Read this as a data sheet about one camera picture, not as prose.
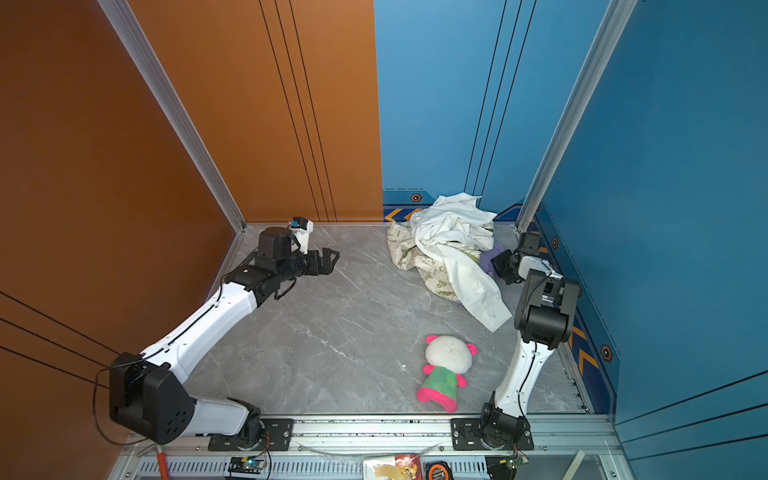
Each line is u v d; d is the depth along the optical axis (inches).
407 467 25.9
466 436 28.5
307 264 28.0
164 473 26.9
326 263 29.1
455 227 40.1
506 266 35.4
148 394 15.9
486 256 39.9
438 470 26.3
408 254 41.6
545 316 22.1
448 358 31.1
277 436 29.0
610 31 28.2
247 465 27.8
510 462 27.5
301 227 28.0
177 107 34.0
